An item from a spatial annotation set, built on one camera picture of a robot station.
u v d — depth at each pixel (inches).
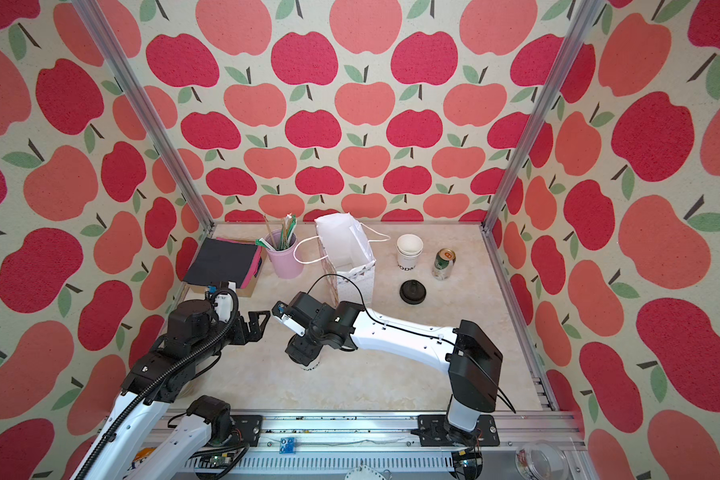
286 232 37.6
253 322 25.5
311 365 26.7
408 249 39.2
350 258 41.1
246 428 29.6
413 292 39.6
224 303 25.1
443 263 38.6
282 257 38.0
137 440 17.8
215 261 41.3
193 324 20.5
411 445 28.8
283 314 26.1
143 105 33.8
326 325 22.4
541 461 27.4
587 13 27.3
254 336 25.2
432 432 28.9
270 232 38.6
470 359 16.4
